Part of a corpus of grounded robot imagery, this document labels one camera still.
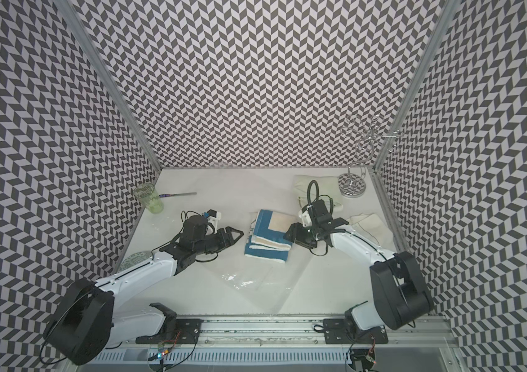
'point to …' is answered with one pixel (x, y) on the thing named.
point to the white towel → (369, 225)
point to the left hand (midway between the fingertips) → (239, 238)
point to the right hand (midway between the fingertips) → (290, 242)
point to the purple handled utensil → (163, 195)
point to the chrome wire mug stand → (366, 132)
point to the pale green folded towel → (308, 188)
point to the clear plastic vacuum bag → (237, 195)
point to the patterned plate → (135, 258)
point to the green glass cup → (147, 194)
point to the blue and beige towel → (266, 239)
